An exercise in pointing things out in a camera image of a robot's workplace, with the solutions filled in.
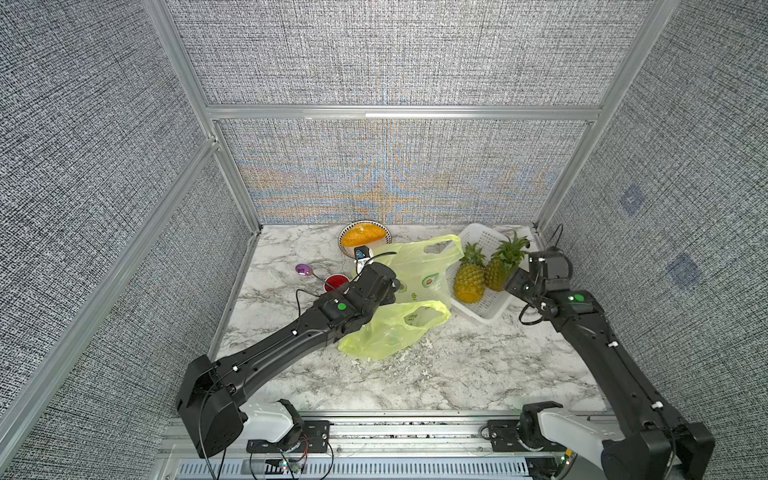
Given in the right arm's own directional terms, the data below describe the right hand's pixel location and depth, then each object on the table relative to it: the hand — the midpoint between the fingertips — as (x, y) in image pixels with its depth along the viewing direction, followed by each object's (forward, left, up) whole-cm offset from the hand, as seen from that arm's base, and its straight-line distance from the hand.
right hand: (521, 274), depth 79 cm
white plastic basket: (+25, -17, -20) cm, 36 cm away
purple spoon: (+9, +60, -10) cm, 62 cm away
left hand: (-2, +34, +1) cm, 34 cm away
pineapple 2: (+9, 0, -7) cm, 12 cm away
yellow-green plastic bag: (0, +25, -12) cm, 28 cm away
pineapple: (+8, +9, -12) cm, 17 cm away
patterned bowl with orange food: (+29, +44, -16) cm, 55 cm away
